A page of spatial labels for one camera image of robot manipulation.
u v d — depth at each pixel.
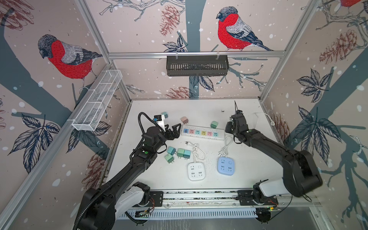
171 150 0.90
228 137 0.95
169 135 0.70
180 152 0.89
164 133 0.67
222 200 0.74
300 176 0.42
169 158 0.86
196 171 0.80
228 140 0.95
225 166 0.83
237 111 0.80
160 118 0.71
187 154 0.88
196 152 0.90
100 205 0.39
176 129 0.71
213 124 1.03
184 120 1.04
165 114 1.10
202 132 0.97
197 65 1.04
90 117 0.71
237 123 0.69
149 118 0.67
